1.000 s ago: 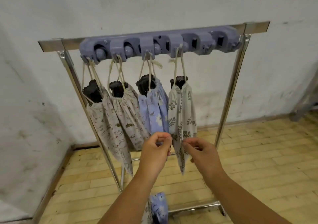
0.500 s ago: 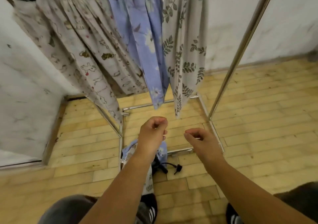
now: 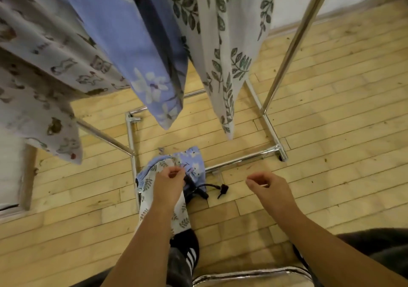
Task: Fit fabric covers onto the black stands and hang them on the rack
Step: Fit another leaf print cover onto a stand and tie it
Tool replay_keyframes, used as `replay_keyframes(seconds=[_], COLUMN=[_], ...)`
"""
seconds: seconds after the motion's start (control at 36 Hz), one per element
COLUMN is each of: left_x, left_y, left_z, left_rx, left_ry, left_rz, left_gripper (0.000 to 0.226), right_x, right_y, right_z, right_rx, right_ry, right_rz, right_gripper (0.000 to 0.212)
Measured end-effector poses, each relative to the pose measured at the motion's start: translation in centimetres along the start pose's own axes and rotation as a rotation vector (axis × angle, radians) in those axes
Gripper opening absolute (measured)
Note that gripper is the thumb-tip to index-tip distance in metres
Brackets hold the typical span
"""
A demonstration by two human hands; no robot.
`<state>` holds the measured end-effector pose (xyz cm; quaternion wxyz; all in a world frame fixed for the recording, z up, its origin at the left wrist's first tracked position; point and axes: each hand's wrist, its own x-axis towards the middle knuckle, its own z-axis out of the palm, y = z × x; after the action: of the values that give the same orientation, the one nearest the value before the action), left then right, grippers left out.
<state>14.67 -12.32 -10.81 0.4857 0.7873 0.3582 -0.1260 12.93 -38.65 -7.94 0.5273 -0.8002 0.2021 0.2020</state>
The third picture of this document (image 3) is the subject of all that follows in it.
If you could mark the black striped right shoe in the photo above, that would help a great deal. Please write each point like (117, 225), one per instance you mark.
(302, 261)

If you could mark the black striped left shoe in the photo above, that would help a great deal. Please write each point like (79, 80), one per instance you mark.
(188, 245)

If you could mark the blue floral bag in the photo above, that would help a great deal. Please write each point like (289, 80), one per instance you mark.
(196, 165)

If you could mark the chrome clothes rack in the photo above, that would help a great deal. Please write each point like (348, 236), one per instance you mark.
(299, 35)

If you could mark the person's left hand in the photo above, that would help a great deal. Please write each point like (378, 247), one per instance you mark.
(169, 191)

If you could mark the person's right forearm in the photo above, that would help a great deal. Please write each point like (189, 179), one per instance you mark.
(334, 258)

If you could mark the chrome chair frame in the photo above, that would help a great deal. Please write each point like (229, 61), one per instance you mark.
(251, 277)

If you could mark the black striped shoe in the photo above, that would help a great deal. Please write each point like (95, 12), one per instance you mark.
(302, 261)
(188, 245)

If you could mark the person's right hand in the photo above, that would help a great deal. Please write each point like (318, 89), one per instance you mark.
(274, 194)

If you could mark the person's left forearm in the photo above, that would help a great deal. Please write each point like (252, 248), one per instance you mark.
(143, 251)

